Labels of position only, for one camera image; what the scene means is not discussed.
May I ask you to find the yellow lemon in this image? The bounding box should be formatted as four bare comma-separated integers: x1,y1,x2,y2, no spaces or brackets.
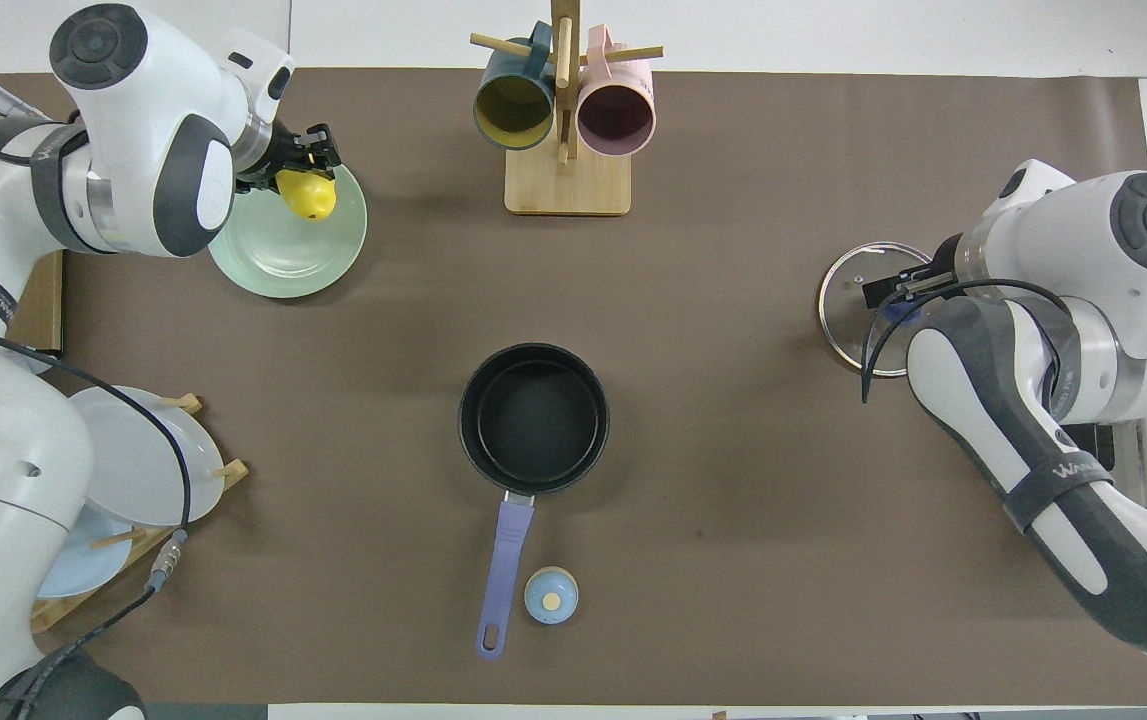
277,168,338,223

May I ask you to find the wooden mug rack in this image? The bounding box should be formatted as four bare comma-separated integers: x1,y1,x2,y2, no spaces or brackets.
470,0,664,217

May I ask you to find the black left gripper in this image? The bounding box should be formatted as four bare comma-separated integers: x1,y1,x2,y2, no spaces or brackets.
233,124,342,194

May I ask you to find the pale grey plate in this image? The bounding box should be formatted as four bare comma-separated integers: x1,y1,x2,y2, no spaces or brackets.
68,385,226,528

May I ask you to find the brown wooden board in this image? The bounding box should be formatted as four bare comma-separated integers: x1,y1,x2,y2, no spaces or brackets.
3,248,65,357

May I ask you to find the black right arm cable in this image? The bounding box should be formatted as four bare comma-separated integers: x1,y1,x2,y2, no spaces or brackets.
860,265,1079,404

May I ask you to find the dark teal mug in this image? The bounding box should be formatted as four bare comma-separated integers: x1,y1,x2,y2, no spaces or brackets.
473,22,559,152

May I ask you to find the glass lid blue knob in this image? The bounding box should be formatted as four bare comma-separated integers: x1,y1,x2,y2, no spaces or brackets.
817,241,934,378

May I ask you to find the dark blue handled pot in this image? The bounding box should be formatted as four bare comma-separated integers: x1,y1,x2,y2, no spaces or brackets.
458,343,611,661

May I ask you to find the wooden plate rack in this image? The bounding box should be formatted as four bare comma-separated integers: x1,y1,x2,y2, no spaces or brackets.
28,393,250,634

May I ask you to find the brown table mat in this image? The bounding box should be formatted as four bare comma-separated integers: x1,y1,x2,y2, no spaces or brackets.
0,68,1147,706

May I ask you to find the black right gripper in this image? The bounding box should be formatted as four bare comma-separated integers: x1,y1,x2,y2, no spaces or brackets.
863,235,964,309

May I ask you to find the pink ribbed mug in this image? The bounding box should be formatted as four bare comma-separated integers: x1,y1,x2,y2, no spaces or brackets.
576,25,656,158

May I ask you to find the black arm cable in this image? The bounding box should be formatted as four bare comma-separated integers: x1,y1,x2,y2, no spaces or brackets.
0,305,194,701
860,265,1079,404

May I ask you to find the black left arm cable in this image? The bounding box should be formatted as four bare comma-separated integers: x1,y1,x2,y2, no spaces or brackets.
0,305,194,701

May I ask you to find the light green plate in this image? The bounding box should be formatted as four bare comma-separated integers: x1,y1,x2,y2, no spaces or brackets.
207,163,369,299

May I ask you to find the light blue plate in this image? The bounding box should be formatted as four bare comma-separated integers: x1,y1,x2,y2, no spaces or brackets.
33,505,134,601

